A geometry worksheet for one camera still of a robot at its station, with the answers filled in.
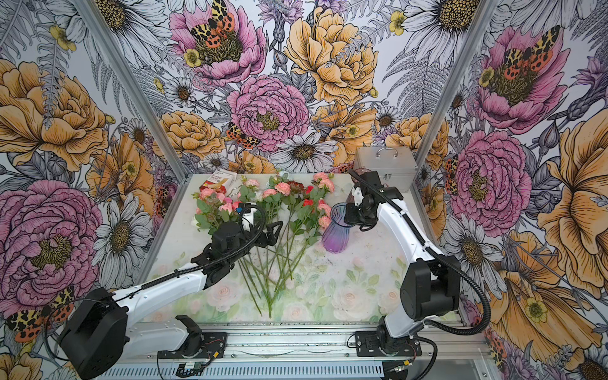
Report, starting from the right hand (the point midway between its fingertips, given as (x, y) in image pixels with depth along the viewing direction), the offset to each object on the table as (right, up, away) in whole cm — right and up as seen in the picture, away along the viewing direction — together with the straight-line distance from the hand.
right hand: (350, 224), depth 84 cm
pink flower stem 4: (-42, +13, +25) cm, 51 cm away
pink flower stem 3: (-27, +13, +22) cm, 37 cm away
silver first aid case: (+24, +23, +22) cm, 40 cm away
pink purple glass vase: (-5, -5, +2) cm, 7 cm away
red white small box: (-58, +18, +31) cm, 68 cm away
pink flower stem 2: (-9, +16, +29) cm, 35 cm away
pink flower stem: (-8, +3, +15) cm, 18 cm away
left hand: (-27, -1, -2) cm, 27 cm away
